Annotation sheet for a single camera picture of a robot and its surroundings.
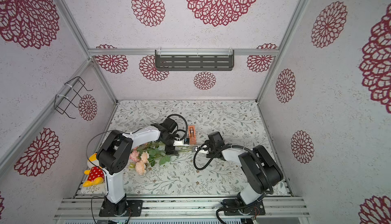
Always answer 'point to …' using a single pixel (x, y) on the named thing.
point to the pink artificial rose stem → (156, 148)
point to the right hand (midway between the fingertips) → (206, 142)
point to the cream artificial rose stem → (150, 157)
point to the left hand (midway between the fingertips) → (176, 146)
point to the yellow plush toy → (95, 173)
